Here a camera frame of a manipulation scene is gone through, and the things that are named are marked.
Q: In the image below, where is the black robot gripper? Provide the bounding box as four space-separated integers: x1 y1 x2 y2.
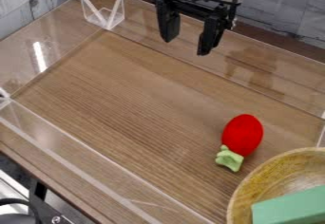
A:
155 0 241 56

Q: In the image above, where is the brown wooden bowl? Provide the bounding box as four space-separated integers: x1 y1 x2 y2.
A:
226 147 325 224

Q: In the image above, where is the green rectangular block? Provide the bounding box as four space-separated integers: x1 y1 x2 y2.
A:
252 185 325 224

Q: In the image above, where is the red plush strawberry toy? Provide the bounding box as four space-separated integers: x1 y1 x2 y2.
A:
214 114 264 172

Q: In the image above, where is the clear acrylic corner bracket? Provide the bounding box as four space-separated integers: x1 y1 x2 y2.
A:
80 0 124 30

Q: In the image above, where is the clear acrylic tray wall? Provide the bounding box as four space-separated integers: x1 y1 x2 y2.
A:
0 88 213 224

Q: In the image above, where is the black cable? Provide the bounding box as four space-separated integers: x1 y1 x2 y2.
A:
0 197 42 224

